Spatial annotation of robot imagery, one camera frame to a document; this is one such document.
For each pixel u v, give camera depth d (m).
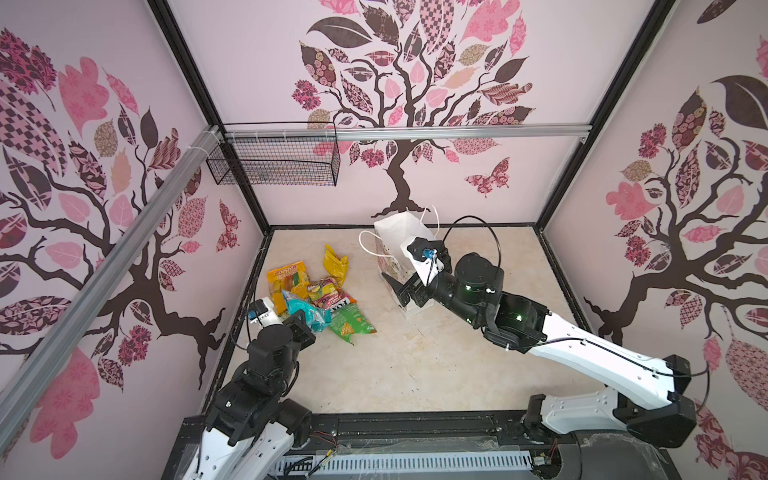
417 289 0.51
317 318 0.71
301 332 0.60
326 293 0.93
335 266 1.00
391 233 0.90
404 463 0.70
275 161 1.22
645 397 0.39
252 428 0.45
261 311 0.57
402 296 0.52
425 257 0.47
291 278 0.97
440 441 0.73
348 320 0.89
